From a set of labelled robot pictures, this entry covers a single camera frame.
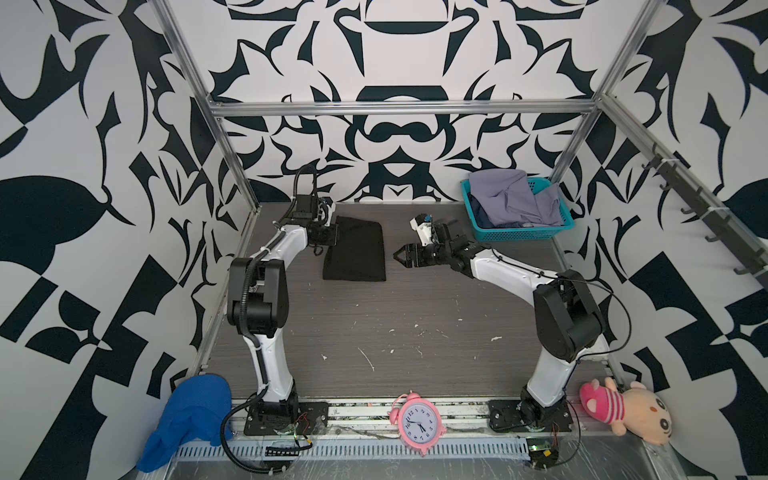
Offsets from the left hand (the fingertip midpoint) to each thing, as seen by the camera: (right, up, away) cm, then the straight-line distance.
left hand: (335, 228), depth 98 cm
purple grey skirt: (+61, +12, +16) cm, 64 cm away
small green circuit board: (+53, -53, -27) cm, 80 cm away
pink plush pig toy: (+74, -42, -29) cm, 90 cm away
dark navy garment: (+49, +4, +7) cm, 50 cm away
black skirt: (+7, -9, +6) cm, 13 cm away
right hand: (+22, -7, -9) cm, 25 cm away
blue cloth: (-29, -43, -26) cm, 58 cm away
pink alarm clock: (+24, -46, -27) cm, 58 cm away
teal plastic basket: (+62, -2, +5) cm, 62 cm away
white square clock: (+75, -33, -15) cm, 84 cm away
